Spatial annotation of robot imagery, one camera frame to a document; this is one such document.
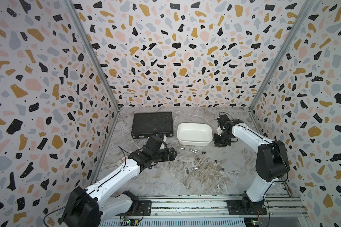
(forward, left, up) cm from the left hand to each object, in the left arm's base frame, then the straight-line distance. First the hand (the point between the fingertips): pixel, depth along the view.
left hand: (174, 153), depth 80 cm
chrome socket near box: (+11, -6, -14) cm, 19 cm away
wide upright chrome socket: (0, -26, -13) cm, 29 cm away
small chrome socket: (+9, -15, -13) cm, 21 cm away
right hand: (+9, -27, -7) cm, 29 cm away
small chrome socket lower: (-6, -8, -13) cm, 16 cm away
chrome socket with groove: (+7, -20, -13) cm, 25 cm away
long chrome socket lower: (-4, -13, -13) cm, 19 cm away
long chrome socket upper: (+9, -12, -14) cm, 20 cm away
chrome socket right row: (+1, -2, -13) cm, 13 cm away
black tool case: (+31, +23, -13) cm, 40 cm away
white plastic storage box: (+25, -15, -17) cm, 34 cm away
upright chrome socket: (+3, -15, -13) cm, 20 cm away
